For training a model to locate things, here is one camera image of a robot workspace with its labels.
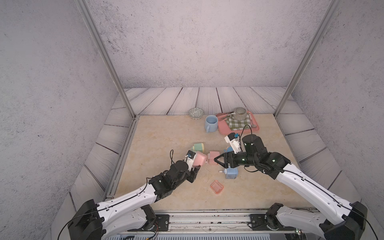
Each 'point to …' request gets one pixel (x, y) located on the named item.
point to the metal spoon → (253, 125)
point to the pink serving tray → (224, 129)
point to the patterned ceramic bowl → (196, 113)
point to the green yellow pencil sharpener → (199, 147)
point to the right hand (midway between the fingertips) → (220, 159)
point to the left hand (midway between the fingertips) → (198, 165)
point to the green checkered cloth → (234, 124)
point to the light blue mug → (211, 123)
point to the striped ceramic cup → (239, 114)
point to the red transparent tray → (217, 186)
